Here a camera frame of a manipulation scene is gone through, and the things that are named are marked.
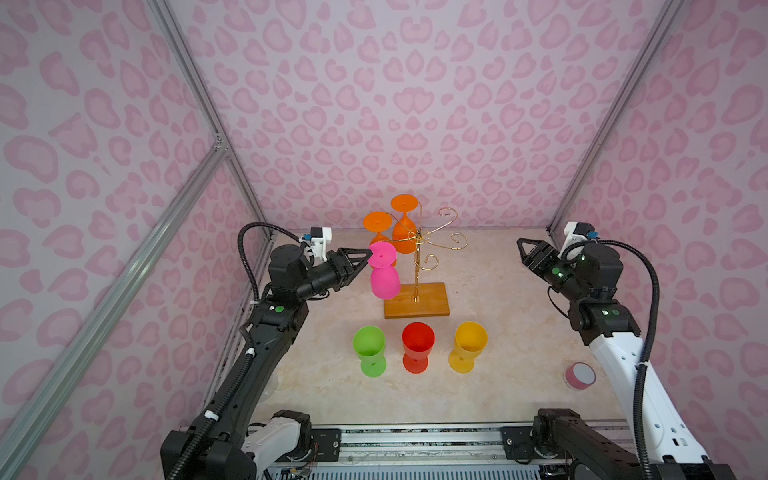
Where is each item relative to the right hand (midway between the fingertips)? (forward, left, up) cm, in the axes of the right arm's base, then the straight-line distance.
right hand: (525, 242), depth 70 cm
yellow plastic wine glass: (-15, +11, -23) cm, 29 cm away
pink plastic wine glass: (-3, +33, -12) cm, 36 cm away
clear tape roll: (-26, +64, -31) cm, 76 cm away
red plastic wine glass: (-15, +25, -22) cm, 36 cm away
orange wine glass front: (+7, +35, -1) cm, 36 cm away
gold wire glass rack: (+4, +25, -3) cm, 25 cm away
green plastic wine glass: (-15, +37, -24) cm, 47 cm away
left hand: (-5, +36, +2) cm, 36 cm away
